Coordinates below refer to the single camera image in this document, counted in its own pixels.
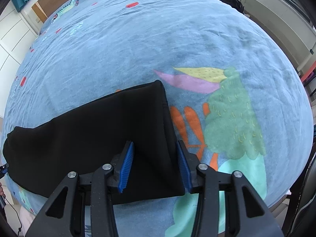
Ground black pants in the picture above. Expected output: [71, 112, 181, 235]
[3, 80, 185, 204]

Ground black cable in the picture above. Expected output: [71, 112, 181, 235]
[4, 197, 24, 236]

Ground black office chair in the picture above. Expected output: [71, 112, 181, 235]
[282, 147, 315, 236]

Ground white wardrobe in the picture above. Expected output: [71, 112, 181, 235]
[0, 2, 37, 118]

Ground blue patterned bed cover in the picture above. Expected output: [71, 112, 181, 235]
[1, 0, 313, 236]

